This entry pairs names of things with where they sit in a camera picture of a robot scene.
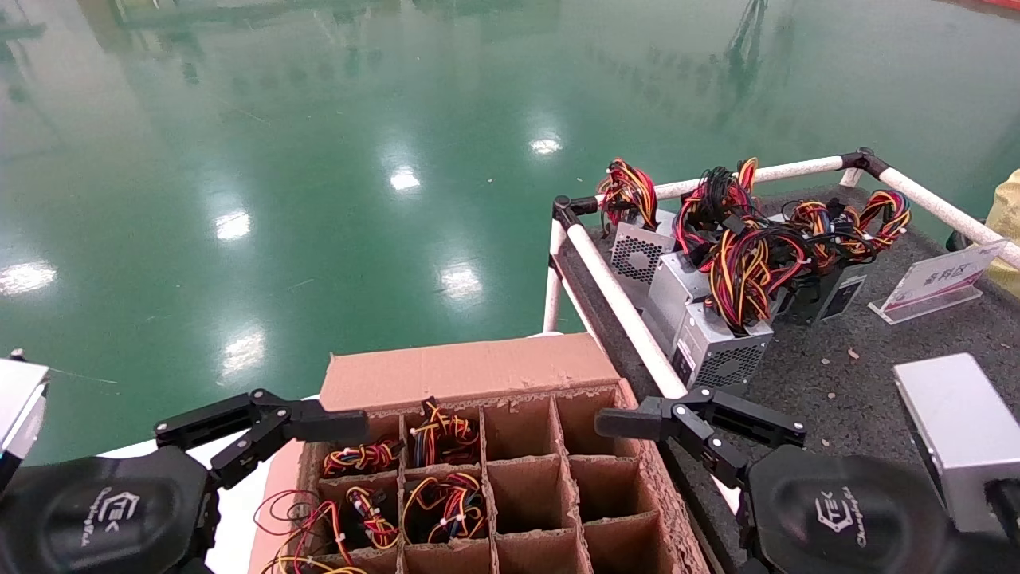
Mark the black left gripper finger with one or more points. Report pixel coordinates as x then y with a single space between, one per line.
247 458
215 413

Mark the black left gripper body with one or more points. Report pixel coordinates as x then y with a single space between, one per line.
96 518

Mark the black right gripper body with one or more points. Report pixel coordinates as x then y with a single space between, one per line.
837 518

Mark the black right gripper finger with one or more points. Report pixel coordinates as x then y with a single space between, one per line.
757 426
709 450

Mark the silver power supply dark label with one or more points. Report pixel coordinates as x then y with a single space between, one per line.
717 351

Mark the cardboard box with dividers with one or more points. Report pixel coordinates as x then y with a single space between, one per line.
470 371

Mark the plain silver power supply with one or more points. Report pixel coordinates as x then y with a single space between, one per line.
677 291

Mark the black power supply white label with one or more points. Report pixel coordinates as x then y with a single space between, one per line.
845 295

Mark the silver power supply fan grille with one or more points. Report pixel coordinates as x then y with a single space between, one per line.
637 251

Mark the clear acrylic sign holder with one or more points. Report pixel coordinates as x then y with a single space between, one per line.
940 279

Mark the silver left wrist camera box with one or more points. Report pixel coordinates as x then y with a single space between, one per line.
20 399

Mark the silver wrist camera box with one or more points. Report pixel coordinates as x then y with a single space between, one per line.
20 399
956 430

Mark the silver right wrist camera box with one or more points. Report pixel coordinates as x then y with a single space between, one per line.
956 430

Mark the white pipe table frame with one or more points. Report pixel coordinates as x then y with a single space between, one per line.
621 307

